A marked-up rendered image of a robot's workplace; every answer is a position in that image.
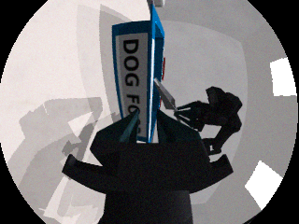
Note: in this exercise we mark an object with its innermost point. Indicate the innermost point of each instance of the blue dog food box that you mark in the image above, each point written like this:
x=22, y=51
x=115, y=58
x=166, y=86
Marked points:
x=134, y=61

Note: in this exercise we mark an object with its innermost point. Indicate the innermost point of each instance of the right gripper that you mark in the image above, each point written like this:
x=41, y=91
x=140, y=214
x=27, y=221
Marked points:
x=197, y=116

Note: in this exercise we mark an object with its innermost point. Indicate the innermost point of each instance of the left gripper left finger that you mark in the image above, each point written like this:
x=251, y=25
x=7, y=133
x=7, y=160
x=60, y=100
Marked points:
x=121, y=129

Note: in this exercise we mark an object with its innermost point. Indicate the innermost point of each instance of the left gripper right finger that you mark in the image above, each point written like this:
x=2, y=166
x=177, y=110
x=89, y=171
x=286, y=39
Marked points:
x=174, y=130

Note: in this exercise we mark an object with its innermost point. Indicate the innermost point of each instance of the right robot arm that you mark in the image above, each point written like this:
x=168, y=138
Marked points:
x=225, y=114

